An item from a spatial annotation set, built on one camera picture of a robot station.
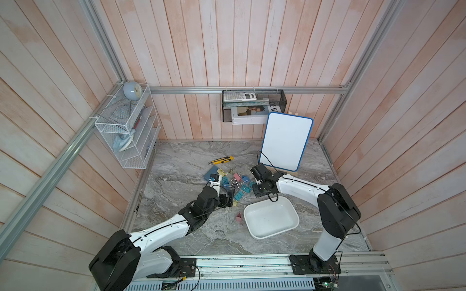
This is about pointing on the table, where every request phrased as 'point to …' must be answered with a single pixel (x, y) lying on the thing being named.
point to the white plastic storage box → (266, 218)
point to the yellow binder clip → (221, 172)
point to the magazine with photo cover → (255, 111)
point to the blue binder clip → (246, 179)
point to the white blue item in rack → (121, 142)
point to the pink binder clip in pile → (237, 177)
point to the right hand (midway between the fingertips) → (258, 188)
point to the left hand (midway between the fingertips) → (225, 190)
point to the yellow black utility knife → (221, 160)
